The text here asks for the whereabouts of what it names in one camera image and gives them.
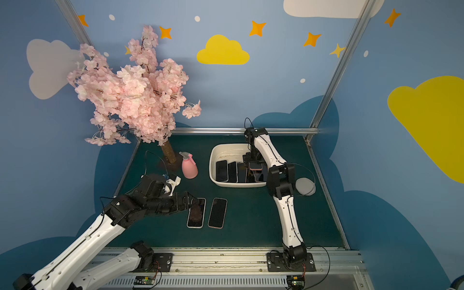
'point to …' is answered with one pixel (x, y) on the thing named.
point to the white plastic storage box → (229, 153)
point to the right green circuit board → (295, 281)
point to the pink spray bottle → (189, 167)
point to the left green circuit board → (144, 280)
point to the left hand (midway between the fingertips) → (192, 201)
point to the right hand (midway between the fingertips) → (258, 163)
